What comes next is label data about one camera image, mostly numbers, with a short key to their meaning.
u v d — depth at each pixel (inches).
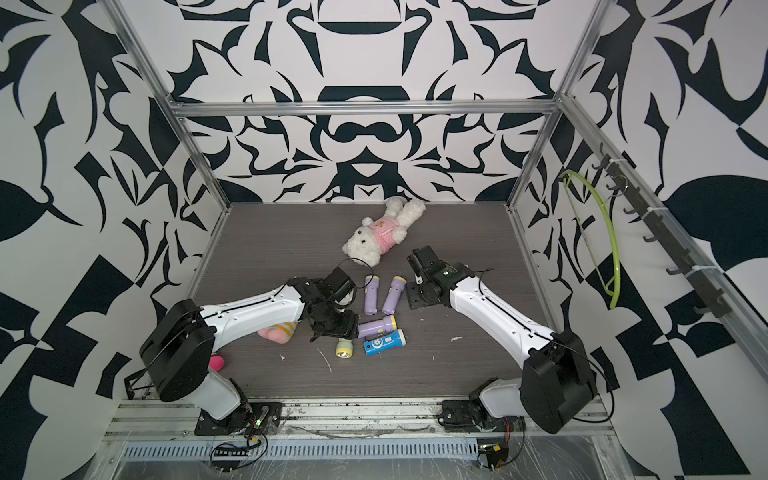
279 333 31.9
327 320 28.0
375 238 39.0
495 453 28.1
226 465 27.1
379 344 32.7
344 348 32.0
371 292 36.9
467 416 29.2
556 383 16.1
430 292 22.8
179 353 17.3
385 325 34.1
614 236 26.5
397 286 37.0
